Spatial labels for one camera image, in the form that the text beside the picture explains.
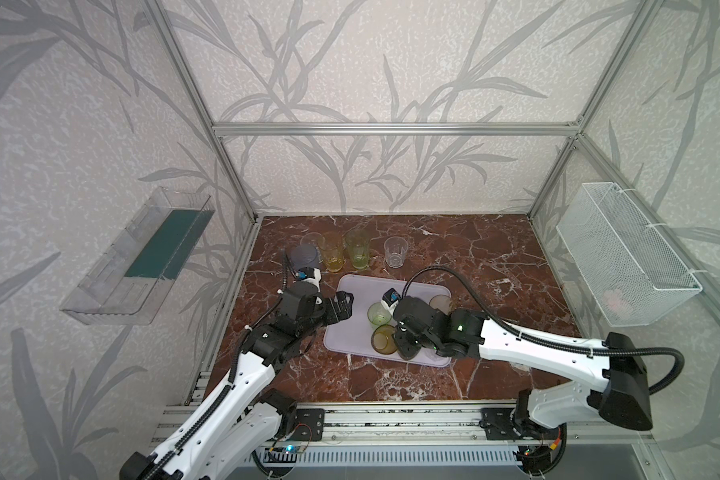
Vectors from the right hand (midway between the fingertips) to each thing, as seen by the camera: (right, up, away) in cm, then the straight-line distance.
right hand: (392, 330), depth 76 cm
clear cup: (-27, +24, +29) cm, 46 cm away
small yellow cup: (+16, +4, +13) cm, 21 cm away
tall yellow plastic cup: (-20, +21, +29) cm, 41 cm away
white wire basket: (+50, +16, -12) cm, 54 cm away
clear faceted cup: (+3, +20, +31) cm, 37 cm away
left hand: (-13, +7, +2) cm, 15 cm away
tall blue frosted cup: (-28, +18, +21) cm, 39 cm away
